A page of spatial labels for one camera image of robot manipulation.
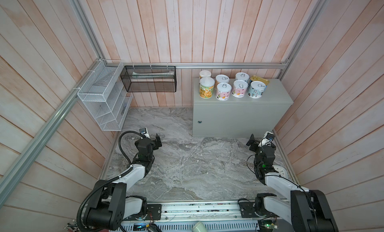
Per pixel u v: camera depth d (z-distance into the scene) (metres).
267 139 0.72
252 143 0.78
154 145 0.71
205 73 0.78
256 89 0.74
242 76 0.81
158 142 0.82
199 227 0.63
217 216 0.73
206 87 0.72
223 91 0.73
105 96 0.69
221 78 0.78
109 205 0.41
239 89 0.74
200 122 0.90
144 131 0.75
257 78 0.81
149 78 0.98
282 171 0.84
